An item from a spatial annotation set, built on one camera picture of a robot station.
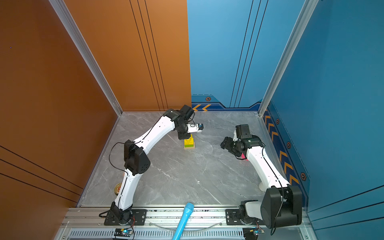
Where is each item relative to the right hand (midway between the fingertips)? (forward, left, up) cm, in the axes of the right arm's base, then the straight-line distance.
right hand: (223, 146), depth 84 cm
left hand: (+11, +22, 0) cm, 24 cm away
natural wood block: (+7, +20, -12) cm, 25 cm away
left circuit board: (-39, +52, -15) cm, 66 cm away
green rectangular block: (+7, +21, -9) cm, 24 cm away
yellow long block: (+7, +20, -7) cm, 22 cm away
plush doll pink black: (-15, -5, +14) cm, 21 cm away
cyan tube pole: (-30, +19, -11) cm, 37 cm away
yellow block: (+8, +20, -5) cm, 22 cm away
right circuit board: (-39, -11, -16) cm, 44 cm away
